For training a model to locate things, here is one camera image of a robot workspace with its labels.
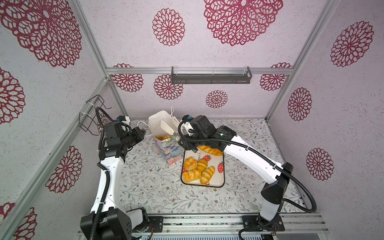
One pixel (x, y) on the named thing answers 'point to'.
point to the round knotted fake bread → (190, 163)
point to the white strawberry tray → (217, 161)
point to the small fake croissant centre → (202, 164)
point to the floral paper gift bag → (168, 144)
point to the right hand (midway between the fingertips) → (181, 138)
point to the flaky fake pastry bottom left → (188, 176)
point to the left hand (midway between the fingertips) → (145, 133)
